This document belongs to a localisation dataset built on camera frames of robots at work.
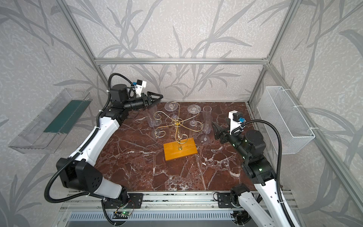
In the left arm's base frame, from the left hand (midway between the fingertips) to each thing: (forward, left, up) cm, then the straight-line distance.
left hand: (162, 95), depth 70 cm
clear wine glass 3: (-3, -5, -6) cm, 8 cm away
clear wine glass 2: (+2, +10, -40) cm, 41 cm away
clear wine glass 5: (-2, -25, -20) cm, 32 cm away
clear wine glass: (+1, +9, -17) cm, 20 cm away
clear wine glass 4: (-4, -16, -6) cm, 18 cm away
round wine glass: (+6, -25, -19) cm, 32 cm away
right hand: (-12, -28, -2) cm, 30 cm away
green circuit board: (-46, +17, -38) cm, 62 cm away
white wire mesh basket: (-4, -57, -3) cm, 57 cm away
